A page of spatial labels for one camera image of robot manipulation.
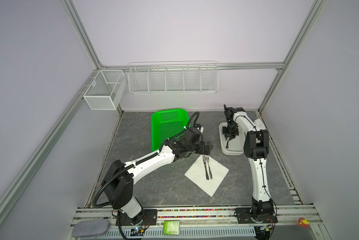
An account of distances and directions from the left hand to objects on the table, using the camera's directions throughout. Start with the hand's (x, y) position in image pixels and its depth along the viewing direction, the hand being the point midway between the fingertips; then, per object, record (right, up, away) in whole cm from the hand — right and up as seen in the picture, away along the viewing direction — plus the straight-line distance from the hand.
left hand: (206, 147), depth 79 cm
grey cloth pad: (-56, -36, -9) cm, 67 cm away
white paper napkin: (-4, -17, +10) cm, 20 cm away
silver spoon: (+17, -2, +21) cm, 27 cm away
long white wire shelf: (-20, +44, +20) cm, 52 cm away
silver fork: (+3, -9, +15) cm, 18 cm away
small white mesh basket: (-66, +36, +24) cm, 78 cm away
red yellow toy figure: (+43, -33, -11) cm, 55 cm away
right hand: (+19, +2, +24) cm, 31 cm away
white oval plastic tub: (+22, -2, +17) cm, 28 cm away
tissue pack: (+40, +12, +22) cm, 48 cm away
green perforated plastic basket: (-26, +13, +33) cm, 44 cm away
